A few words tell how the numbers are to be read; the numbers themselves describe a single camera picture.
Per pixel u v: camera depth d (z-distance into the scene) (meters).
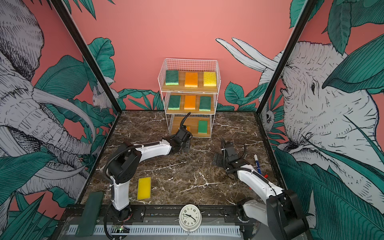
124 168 0.50
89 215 0.72
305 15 0.72
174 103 0.90
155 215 0.75
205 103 0.89
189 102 0.92
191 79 0.77
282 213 0.41
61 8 0.70
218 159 0.79
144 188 0.80
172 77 0.77
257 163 0.92
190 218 0.70
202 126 1.11
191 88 0.76
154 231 0.70
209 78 0.78
